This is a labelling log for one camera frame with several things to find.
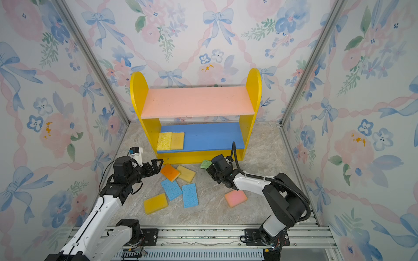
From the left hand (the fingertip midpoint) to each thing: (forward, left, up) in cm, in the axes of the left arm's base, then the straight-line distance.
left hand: (155, 160), depth 81 cm
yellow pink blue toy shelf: (+42, -18, -17) cm, 49 cm away
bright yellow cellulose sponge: (+13, -1, -2) cm, 14 cm away
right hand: (+2, -25, -11) cm, 27 cm away
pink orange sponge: (-13, -40, -15) cm, 45 cm away
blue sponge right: (-11, -16, -16) cm, 26 cm away
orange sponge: (0, -4, -13) cm, 14 cm away
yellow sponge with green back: (+14, -9, -2) cm, 16 cm away
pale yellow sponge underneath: (+1, -13, -15) cm, 20 cm away
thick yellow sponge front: (-15, +1, -16) cm, 23 cm away
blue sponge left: (-8, -6, -16) cm, 19 cm away
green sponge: (+5, -24, -12) cm, 27 cm away
